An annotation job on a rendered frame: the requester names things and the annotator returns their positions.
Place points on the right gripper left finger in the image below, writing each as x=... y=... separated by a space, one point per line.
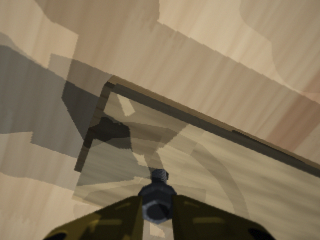
x=122 y=220

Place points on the dark grey hex nut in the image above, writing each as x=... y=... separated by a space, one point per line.
x=157 y=203

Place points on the light wooden slat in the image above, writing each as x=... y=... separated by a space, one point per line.
x=138 y=134

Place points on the light wooden plank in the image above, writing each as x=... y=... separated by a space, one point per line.
x=109 y=85

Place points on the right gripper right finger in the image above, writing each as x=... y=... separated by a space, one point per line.
x=195 y=220

